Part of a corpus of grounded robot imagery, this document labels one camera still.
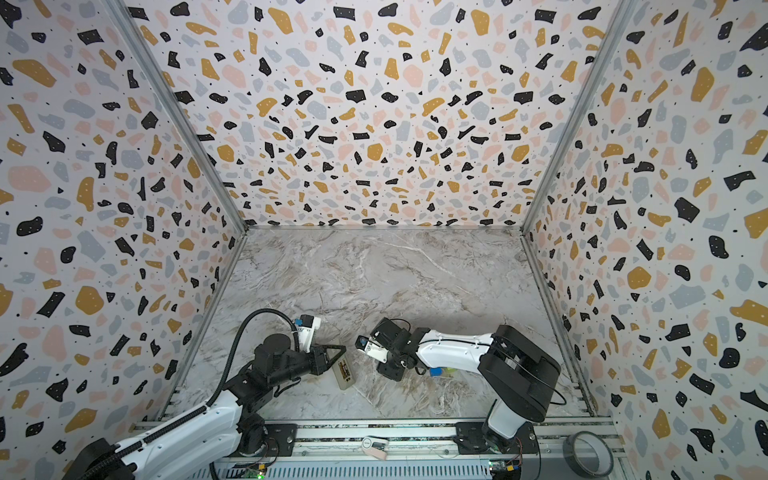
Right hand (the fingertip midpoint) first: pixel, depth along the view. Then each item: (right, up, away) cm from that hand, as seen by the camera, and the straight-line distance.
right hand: (381, 357), depth 86 cm
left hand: (-9, +5, -8) cm, 14 cm away
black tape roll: (+54, -18, -17) cm, 59 cm away
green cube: (+17, +3, -16) cm, 24 cm away
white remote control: (-9, -2, -7) cm, 12 cm away
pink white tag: (0, -17, -15) cm, 22 cm away
